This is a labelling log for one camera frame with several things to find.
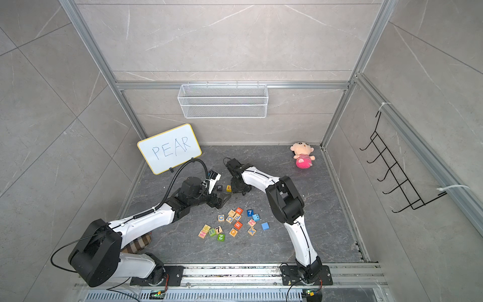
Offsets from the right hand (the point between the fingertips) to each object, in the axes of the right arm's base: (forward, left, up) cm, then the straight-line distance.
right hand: (240, 189), depth 100 cm
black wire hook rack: (-12, -59, +31) cm, 67 cm away
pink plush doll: (+23, -37, +5) cm, 44 cm away
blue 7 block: (-14, -5, +1) cm, 15 cm away
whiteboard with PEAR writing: (+19, +38, +13) cm, 45 cm away
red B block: (-13, +1, +1) cm, 13 cm away
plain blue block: (-20, -11, 0) cm, 23 cm away
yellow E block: (-1, +6, +3) cm, 7 cm away
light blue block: (-17, -7, +2) cm, 18 cm away
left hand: (-8, +6, +14) cm, 17 cm away
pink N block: (-24, +18, +1) cm, 30 cm away
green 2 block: (-26, +9, +1) cm, 27 cm away
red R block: (-20, +1, +1) cm, 20 cm away
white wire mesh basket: (+38, +8, +31) cm, 50 cm away
